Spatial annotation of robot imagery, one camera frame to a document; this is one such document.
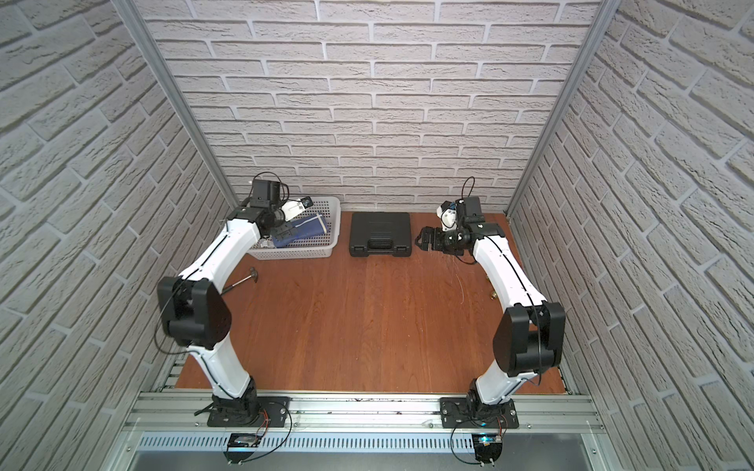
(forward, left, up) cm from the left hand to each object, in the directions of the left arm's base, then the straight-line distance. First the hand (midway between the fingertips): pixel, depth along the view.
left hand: (283, 204), depth 91 cm
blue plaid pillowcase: (+7, -3, -18) cm, 19 cm away
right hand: (-12, -48, -3) cm, 49 cm away
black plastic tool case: (+3, -31, -17) cm, 36 cm away
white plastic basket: (-5, -10, -16) cm, 19 cm away
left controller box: (-61, +3, -24) cm, 66 cm away
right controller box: (-62, -58, -23) cm, 88 cm away
